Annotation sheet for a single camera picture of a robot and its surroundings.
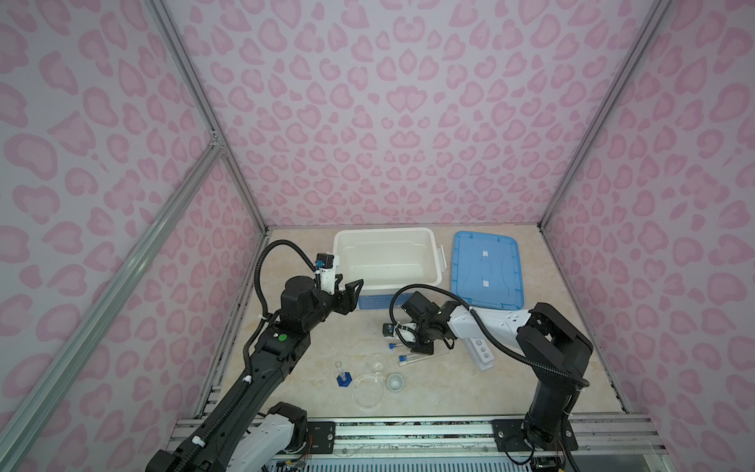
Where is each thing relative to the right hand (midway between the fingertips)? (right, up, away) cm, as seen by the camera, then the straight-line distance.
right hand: (413, 336), depth 90 cm
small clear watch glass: (-11, -8, -4) cm, 14 cm away
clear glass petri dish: (-13, -13, -9) cm, 20 cm away
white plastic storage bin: (-8, +23, +19) cm, 31 cm away
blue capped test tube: (-7, -2, -2) cm, 7 cm away
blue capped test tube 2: (-3, -5, -4) cm, 7 cm away
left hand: (-17, +20, -15) cm, 30 cm away
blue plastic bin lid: (+27, +19, +17) cm, 37 cm away
